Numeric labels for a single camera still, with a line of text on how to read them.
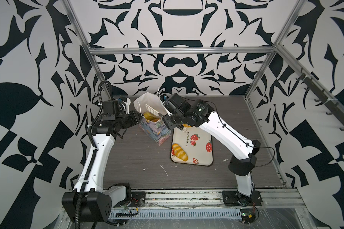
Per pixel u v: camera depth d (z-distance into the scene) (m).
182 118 0.48
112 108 0.55
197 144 0.94
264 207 0.71
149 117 0.91
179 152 0.87
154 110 0.69
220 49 1.88
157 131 0.81
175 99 0.49
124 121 0.62
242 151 0.45
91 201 0.36
